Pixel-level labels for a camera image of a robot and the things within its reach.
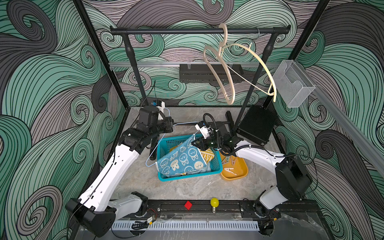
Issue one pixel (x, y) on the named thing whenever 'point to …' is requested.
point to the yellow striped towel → (208, 153)
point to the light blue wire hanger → (173, 125)
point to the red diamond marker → (188, 205)
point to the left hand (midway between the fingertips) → (173, 118)
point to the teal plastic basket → (163, 145)
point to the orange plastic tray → (233, 167)
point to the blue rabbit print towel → (187, 159)
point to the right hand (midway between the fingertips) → (190, 144)
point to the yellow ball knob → (214, 202)
